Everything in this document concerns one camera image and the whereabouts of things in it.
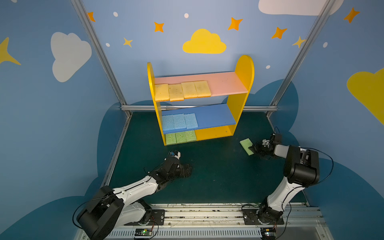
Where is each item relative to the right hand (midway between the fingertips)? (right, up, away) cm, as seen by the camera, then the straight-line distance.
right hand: (249, 145), depth 100 cm
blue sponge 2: (-47, +16, -4) cm, 50 cm away
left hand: (-42, -11, -13) cm, 45 cm away
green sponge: (-53, +5, +2) cm, 54 cm away
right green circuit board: (-1, -39, -28) cm, 48 cm away
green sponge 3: (-40, +6, +5) cm, 41 cm away
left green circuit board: (-62, -38, -29) cm, 79 cm away
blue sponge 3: (-39, +16, -4) cm, 43 cm away
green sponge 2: (-47, +5, +4) cm, 47 cm away
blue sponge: (-54, +15, -4) cm, 56 cm away
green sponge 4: (-1, +1, +3) cm, 3 cm away
